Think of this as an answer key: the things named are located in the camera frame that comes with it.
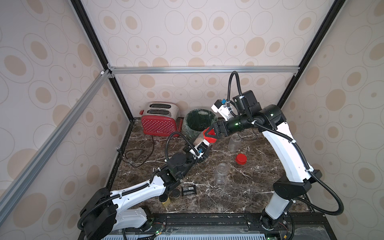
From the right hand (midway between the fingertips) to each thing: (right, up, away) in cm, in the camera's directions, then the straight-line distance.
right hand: (215, 130), depth 65 cm
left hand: (-3, -4, +4) cm, 7 cm away
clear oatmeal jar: (+6, -27, +25) cm, 38 cm away
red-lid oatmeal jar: (+16, -8, +30) cm, 35 cm away
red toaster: (-31, +8, +32) cm, 46 cm away
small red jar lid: (+21, -18, +32) cm, 43 cm away
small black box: (-12, -34, +19) cm, 40 cm away
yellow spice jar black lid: (-24, -34, +8) cm, 42 cm away
